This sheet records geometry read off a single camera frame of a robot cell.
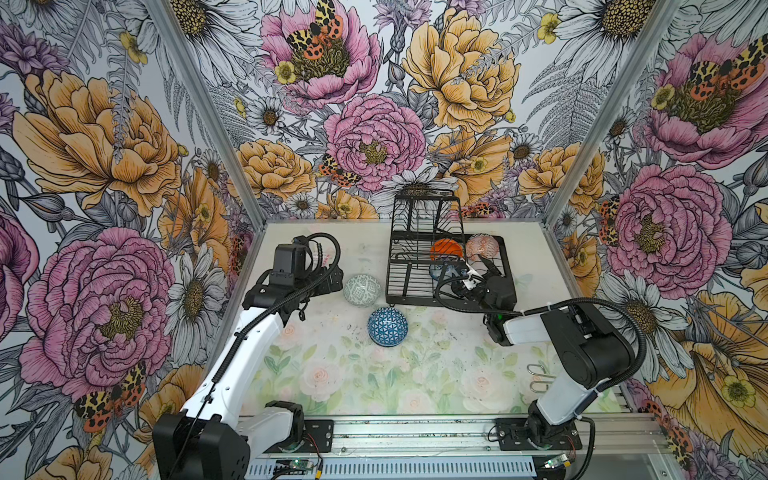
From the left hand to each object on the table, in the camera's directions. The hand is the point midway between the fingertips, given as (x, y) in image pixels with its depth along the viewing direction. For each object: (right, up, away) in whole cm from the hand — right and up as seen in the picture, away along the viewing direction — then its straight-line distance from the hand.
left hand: (326, 286), depth 80 cm
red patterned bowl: (+49, +11, +28) cm, 58 cm away
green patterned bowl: (+7, -4, +19) cm, 21 cm away
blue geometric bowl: (+16, -14, +10) cm, 23 cm away
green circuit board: (-4, -40, -9) cm, 42 cm away
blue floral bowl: (+32, +4, 0) cm, 32 cm away
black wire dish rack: (+29, +6, +13) cm, 33 cm away
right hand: (+42, +4, +14) cm, 44 cm away
